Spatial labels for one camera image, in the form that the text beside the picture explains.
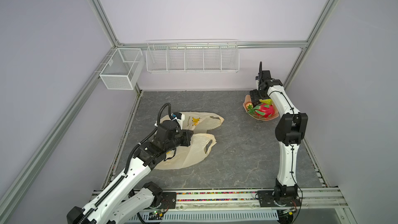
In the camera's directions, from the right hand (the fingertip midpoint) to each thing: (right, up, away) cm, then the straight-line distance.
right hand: (261, 96), depth 99 cm
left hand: (-42, -20, -26) cm, 53 cm away
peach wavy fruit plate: (-6, -2, +9) cm, 11 cm away
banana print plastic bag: (-37, -24, -25) cm, 51 cm away
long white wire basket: (-44, +26, -1) cm, 51 cm away
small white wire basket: (-91, +18, +3) cm, 93 cm away
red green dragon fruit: (+2, -9, 0) cm, 9 cm away
